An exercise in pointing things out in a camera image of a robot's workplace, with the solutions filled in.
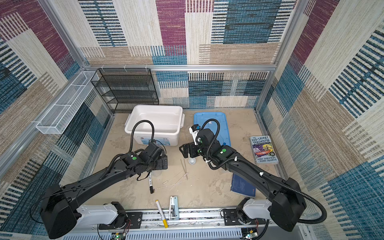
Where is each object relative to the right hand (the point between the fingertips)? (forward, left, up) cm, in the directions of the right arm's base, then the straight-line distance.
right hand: (187, 148), depth 77 cm
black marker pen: (-9, +22, -17) cm, 29 cm away
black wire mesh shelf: (+51, +46, +1) cm, 68 cm away
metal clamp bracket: (-25, +8, -14) cm, 30 cm away
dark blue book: (-14, -28, -18) cm, 36 cm away
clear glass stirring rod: (-11, +8, -19) cm, 23 cm away
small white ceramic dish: (+1, -2, -17) cm, 18 cm away
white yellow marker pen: (-26, +14, -17) cm, 34 cm away
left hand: (-3, +15, -7) cm, 16 cm away
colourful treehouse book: (+7, -47, -17) cm, 50 cm away
